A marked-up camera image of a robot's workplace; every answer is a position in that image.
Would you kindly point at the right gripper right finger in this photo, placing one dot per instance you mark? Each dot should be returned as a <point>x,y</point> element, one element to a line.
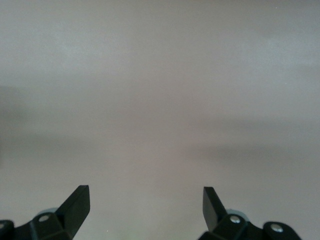
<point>215,217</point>

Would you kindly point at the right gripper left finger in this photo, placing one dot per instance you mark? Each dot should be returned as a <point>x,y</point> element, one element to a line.
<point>67,217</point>

